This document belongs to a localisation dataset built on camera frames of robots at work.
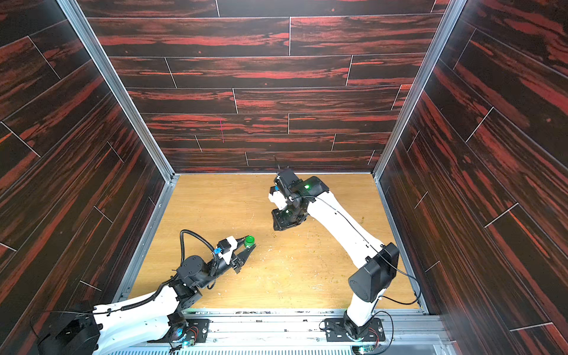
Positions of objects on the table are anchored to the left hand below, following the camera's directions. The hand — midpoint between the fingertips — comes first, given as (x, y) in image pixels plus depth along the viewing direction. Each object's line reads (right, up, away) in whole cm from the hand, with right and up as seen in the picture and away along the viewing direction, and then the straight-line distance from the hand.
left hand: (251, 242), depth 72 cm
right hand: (+11, +6, +5) cm, 13 cm away
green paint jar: (0, +1, -3) cm, 3 cm away
